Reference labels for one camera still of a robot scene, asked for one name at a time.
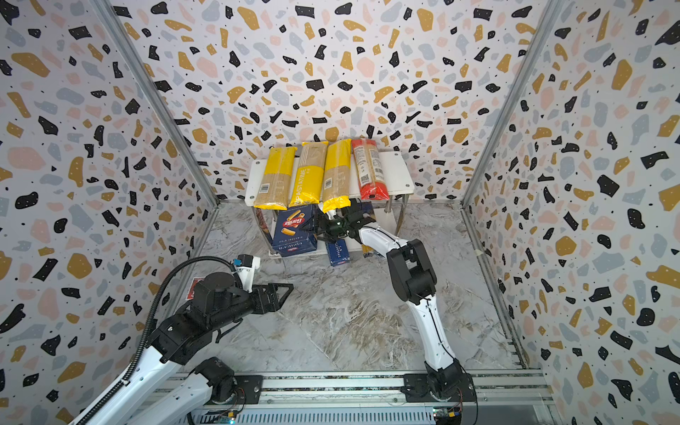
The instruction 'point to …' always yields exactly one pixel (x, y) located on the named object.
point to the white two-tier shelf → (400, 182)
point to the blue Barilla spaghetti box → (337, 251)
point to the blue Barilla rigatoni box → (289, 237)
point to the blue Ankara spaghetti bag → (367, 208)
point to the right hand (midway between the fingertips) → (308, 233)
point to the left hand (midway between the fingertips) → (285, 287)
